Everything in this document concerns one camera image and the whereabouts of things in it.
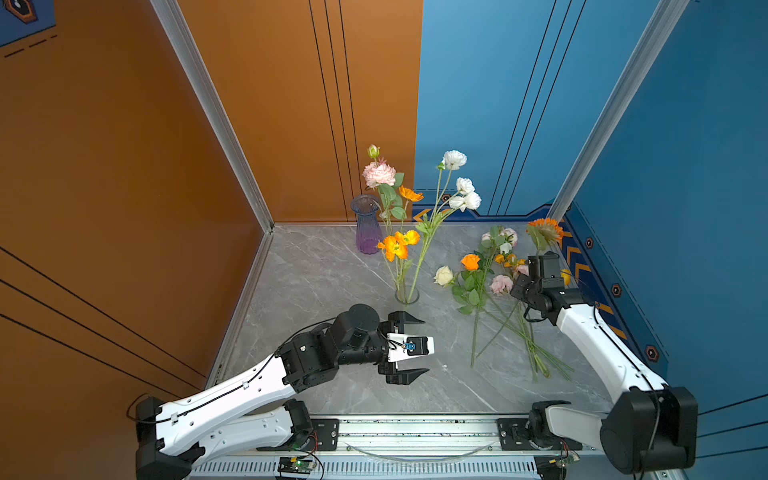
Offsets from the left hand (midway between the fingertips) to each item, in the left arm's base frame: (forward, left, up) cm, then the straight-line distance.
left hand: (422, 337), depth 63 cm
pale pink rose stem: (+27, -29, -20) cm, 44 cm away
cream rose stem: (+31, -11, -21) cm, 39 cm away
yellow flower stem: (+34, -54, -24) cm, 69 cm away
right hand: (+21, -30, -11) cm, 38 cm away
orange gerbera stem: (+33, -37, -1) cm, 49 cm away
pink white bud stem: (+47, -30, -20) cm, 59 cm away
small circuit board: (-21, +29, -27) cm, 45 cm away
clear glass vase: (+16, +3, -9) cm, 18 cm away
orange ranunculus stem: (+28, -20, -23) cm, 41 cm away
